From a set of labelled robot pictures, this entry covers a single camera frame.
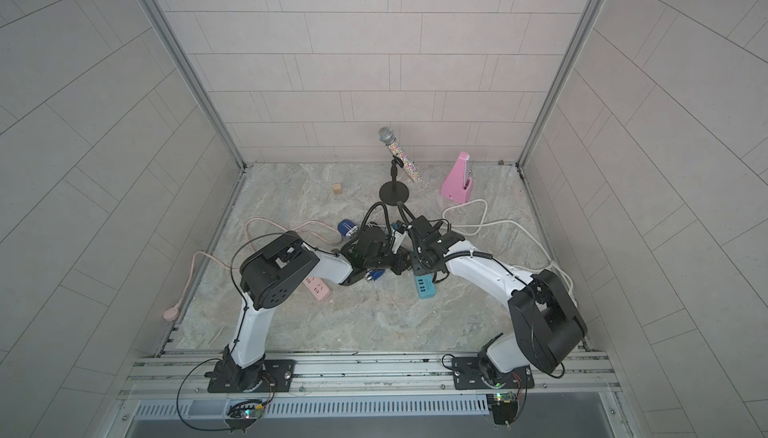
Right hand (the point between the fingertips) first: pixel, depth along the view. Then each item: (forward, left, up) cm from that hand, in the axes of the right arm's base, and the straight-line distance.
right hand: (422, 263), depth 87 cm
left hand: (+2, -1, -2) cm, 3 cm away
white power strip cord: (+15, -22, -2) cm, 27 cm away
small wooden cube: (+32, +28, 0) cm, 42 cm away
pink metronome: (+26, -15, +4) cm, 30 cm away
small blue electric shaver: (-3, +13, +1) cm, 13 cm away
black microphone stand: (+29, +7, -1) cm, 30 cm away
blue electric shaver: (+14, +24, +1) cm, 28 cm away
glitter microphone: (+28, +8, +26) cm, 39 cm away
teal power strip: (-8, -1, 0) cm, 8 cm away
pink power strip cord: (-9, +70, -2) cm, 71 cm away
